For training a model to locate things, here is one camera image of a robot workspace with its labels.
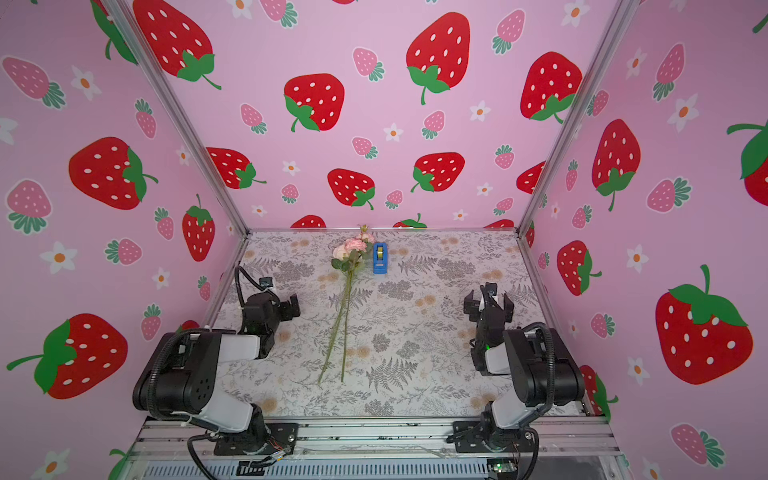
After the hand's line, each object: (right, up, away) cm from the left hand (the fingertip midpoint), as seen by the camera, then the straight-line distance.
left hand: (283, 296), depth 96 cm
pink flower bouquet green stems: (+19, +13, +11) cm, 26 cm away
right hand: (+65, +2, -5) cm, 66 cm away
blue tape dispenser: (+31, +13, +12) cm, 36 cm away
